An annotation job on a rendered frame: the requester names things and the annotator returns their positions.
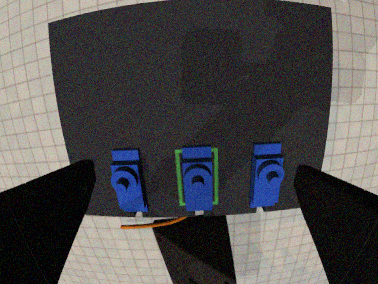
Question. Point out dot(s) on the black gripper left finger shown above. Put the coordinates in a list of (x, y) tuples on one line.
[(38, 222)]

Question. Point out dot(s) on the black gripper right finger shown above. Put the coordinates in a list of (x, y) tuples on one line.
[(343, 222)]

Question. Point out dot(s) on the blue rectangular block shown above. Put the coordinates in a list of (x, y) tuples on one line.
[(197, 177)]

